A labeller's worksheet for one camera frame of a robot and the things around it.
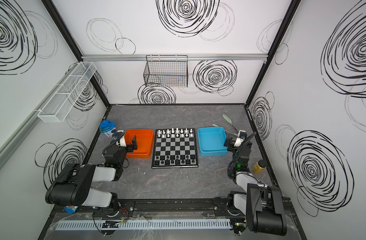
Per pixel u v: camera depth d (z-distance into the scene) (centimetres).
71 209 74
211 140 101
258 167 80
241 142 73
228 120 109
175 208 75
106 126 94
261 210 41
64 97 76
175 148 94
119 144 76
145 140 97
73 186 44
